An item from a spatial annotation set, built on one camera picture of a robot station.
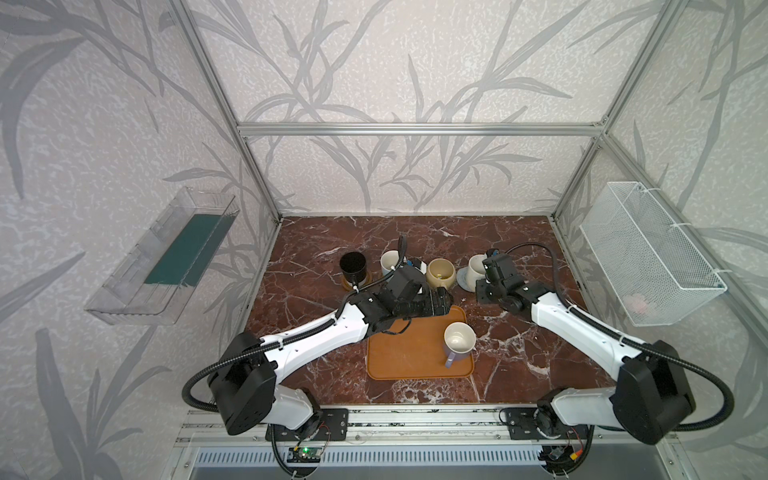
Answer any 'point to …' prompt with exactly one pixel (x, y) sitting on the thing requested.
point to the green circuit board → (304, 455)
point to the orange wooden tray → (418, 351)
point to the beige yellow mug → (440, 272)
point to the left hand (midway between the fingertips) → (445, 294)
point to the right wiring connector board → (562, 457)
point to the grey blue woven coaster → (467, 279)
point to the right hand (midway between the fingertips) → (483, 277)
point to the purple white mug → (459, 340)
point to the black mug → (354, 267)
